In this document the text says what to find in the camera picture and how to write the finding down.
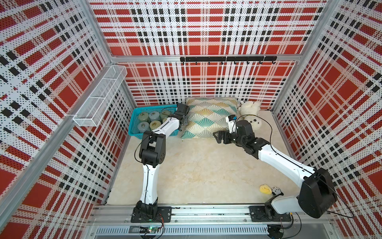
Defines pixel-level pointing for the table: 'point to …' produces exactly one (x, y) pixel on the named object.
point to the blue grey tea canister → (143, 126)
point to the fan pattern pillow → (207, 116)
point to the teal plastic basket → (172, 131)
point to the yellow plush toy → (265, 188)
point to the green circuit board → (152, 229)
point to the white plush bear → (249, 112)
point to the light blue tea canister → (154, 115)
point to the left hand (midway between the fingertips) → (182, 119)
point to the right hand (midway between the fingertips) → (221, 132)
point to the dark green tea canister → (143, 116)
